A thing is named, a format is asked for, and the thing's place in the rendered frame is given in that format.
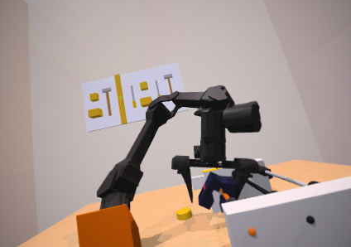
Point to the yellow cylinder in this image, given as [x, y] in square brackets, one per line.
[184, 214]

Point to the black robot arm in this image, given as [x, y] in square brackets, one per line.
[217, 111]

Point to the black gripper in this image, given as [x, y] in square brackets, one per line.
[213, 149]

